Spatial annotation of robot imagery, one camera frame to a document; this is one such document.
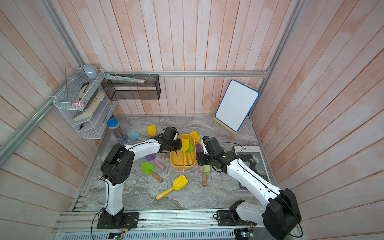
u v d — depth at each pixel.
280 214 0.39
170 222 0.73
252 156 0.92
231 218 0.65
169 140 0.78
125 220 0.73
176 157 0.93
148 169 0.91
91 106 0.80
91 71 0.83
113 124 0.90
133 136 1.07
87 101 0.76
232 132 1.01
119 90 1.04
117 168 0.52
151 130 1.10
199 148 0.97
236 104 0.88
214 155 0.61
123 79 0.91
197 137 1.06
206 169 0.90
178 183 0.85
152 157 0.95
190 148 0.99
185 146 1.01
